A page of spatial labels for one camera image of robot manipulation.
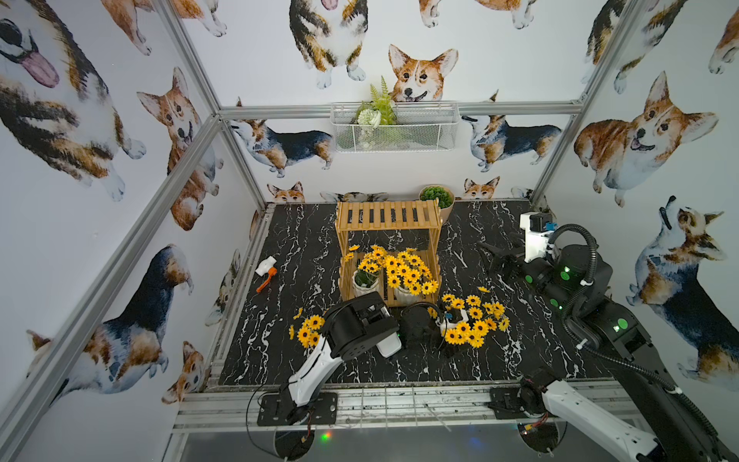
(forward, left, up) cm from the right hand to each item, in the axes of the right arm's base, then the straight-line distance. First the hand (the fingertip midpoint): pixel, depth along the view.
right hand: (494, 237), depth 62 cm
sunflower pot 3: (+5, +30, -26) cm, 40 cm away
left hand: (-7, 0, -33) cm, 34 cm away
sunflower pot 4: (+2, +18, -19) cm, 26 cm away
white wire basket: (+45, +13, -1) cm, 47 cm away
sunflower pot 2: (-13, +44, -22) cm, 51 cm away
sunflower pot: (-9, +3, -23) cm, 25 cm away
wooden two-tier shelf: (+25, +23, -38) cm, 51 cm away
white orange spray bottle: (+14, +66, -34) cm, 75 cm away
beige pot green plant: (+41, +2, -27) cm, 49 cm away
